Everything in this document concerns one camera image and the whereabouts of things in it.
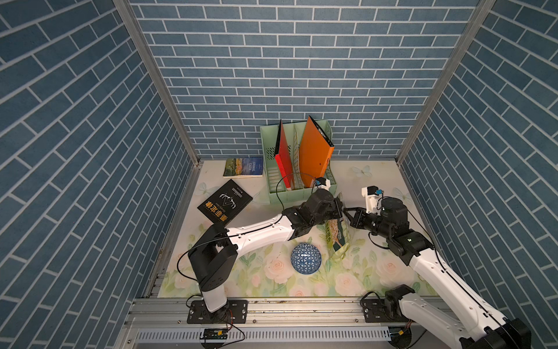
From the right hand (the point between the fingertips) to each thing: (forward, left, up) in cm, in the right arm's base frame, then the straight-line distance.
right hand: (345, 210), depth 77 cm
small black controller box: (-37, +43, -23) cm, 61 cm away
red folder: (+29, +26, -4) cm, 39 cm away
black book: (+9, +51, -17) cm, 55 cm away
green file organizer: (+20, +27, -17) cm, 38 cm away
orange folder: (+25, +11, +4) cm, 28 cm away
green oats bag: (-6, +2, -8) cm, 10 cm away
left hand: (+1, -2, +1) cm, 3 cm away
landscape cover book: (+35, +48, -18) cm, 62 cm away
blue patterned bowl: (-11, +13, -19) cm, 26 cm away
